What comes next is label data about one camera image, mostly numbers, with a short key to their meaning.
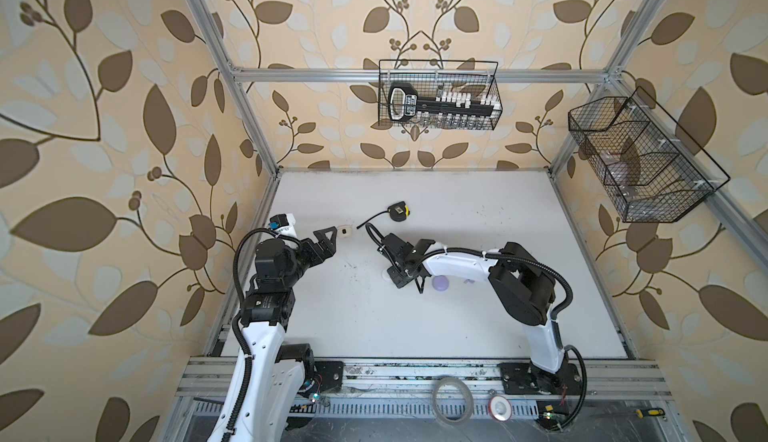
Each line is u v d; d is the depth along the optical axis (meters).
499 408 0.70
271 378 0.46
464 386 0.71
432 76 0.90
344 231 1.01
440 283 0.89
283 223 0.66
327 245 0.68
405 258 0.69
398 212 1.05
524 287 0.50
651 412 0.69
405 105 0.85
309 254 0.67
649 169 0.73
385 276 0.91
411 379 0.75
